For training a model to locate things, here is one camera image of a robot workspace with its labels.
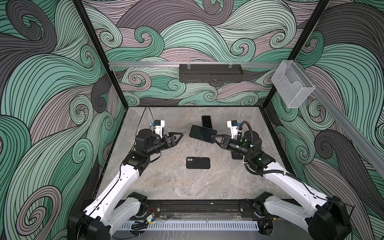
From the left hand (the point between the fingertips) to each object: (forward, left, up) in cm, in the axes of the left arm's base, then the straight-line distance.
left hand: (180, 135), depth 72 cm
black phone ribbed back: (+30, -18, -25) cm, 43 cm away
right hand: (-1, -15, 0) cm, 15 cm away
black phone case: (-3, -10, -26) cm, 28 cm away
